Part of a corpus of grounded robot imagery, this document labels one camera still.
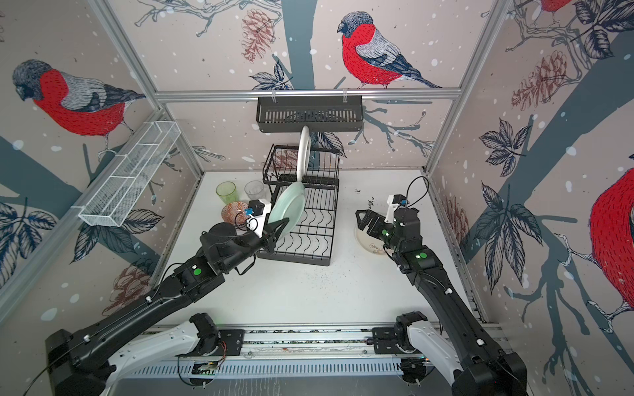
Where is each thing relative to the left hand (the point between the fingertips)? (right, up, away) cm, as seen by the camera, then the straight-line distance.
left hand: (284, 219), depth 65 cm
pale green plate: (+1, +4, 0) cm, 4 cm away
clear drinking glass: (-21, +8, +45) cm, 50 cm away
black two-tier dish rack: (+5, -13, +29) cm, 32 cm away
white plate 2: (+4, +20, +14) cm, 25 cm away
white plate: (+29, -13, +29) cm, 43 cm away
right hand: (+24, -1, +12) cm, 27 cm away
